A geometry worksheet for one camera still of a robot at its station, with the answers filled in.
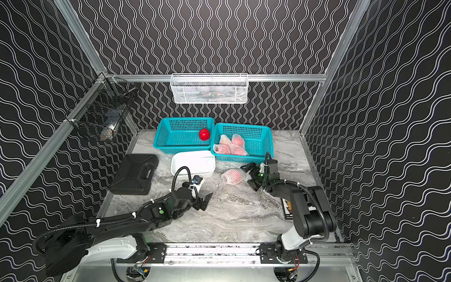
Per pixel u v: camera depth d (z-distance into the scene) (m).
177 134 1.19
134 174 0.92
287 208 0.86
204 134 1.10
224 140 1.06
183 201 0.61
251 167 0.86
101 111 0.92
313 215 0.46
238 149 1.00
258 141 1.13
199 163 0.95
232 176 0.90
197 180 0.69
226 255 0.76
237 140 1.05
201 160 0.99
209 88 0.61
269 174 0.74
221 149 0.97
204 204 0.73
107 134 0.84
